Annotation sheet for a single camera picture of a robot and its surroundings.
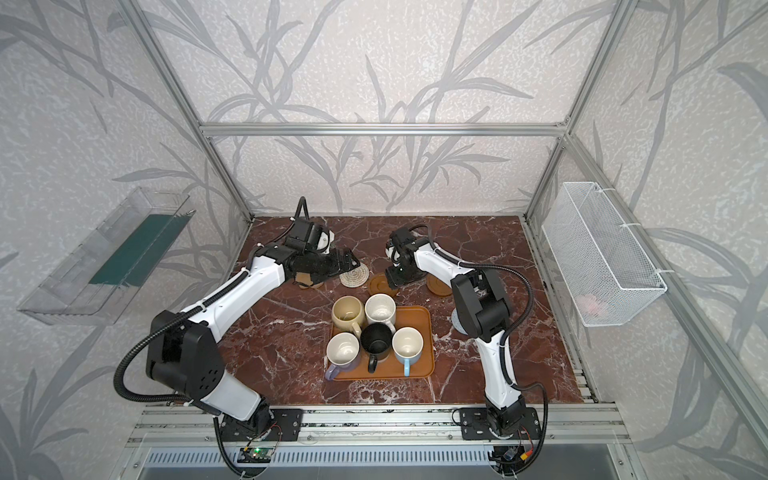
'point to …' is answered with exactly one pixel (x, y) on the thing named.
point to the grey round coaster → (456, 322)
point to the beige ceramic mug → (347, 313)
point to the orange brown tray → (418, 316)
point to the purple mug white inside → (343, 352)
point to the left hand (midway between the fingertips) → (353, 258)
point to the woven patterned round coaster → (356, 277)
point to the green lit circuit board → (255, 455)
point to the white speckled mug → (381, 308)
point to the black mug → (376, 339)
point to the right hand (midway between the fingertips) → (398, 271)
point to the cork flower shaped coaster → (305, 278)
